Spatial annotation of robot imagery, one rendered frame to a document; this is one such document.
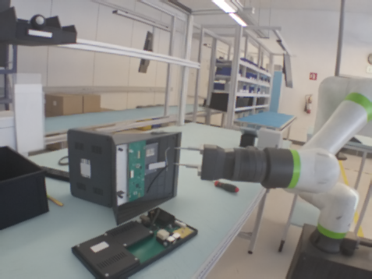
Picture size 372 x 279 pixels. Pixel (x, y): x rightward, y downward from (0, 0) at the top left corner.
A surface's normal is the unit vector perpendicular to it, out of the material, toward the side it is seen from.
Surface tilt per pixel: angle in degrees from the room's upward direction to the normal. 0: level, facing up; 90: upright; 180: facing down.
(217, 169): 90
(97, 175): 90
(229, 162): 90
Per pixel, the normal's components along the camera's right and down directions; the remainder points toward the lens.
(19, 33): 0.85, 0.24
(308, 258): -0.47, 0.16
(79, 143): -0.26, 0.20
